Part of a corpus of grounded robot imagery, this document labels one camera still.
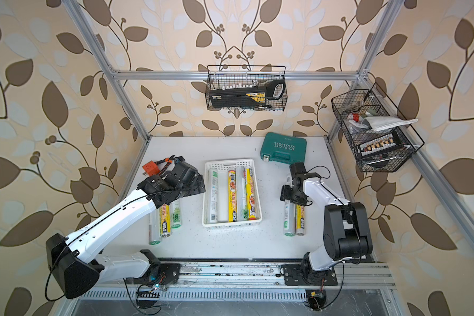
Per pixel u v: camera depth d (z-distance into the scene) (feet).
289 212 2.82
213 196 2.99
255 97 2.71
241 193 3.04
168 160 3.57
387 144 2.14
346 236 1.45
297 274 2.40
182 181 1.93
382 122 2.08
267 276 2.47
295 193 2.51
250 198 2.99
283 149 3.55
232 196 2.99
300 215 2.83
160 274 2.38
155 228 2.71
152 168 3.32
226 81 3.01
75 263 1.25
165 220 2.77
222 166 3.34
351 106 2.51
